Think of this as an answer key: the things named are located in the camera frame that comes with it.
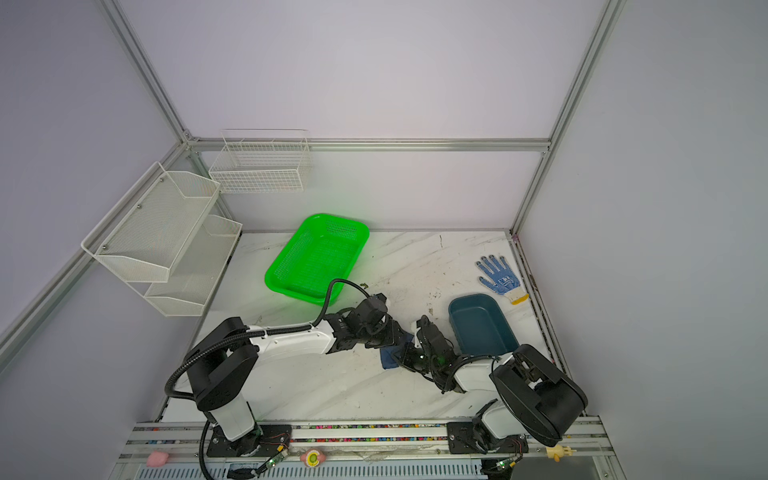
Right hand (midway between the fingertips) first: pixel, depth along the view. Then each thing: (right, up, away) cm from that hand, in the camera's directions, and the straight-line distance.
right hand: (389, 356), depth 86 cm
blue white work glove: (+41, +21, +19) cm, 50 cm away
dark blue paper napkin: (0, -1, 0) cm, 1 cm away
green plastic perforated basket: (-26, +32, +28) cm, 50 cm away
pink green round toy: (-17, -17, -19) cm, 31 cm away
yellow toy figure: (+40, -16, -17) cm, 47 cm away
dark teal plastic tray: (+31, +6, +12) cm, 34 cm away
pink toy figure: (-56, -19, -16) cm, 61 cm away
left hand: (+4, +6, -2) cm, 7 cm away
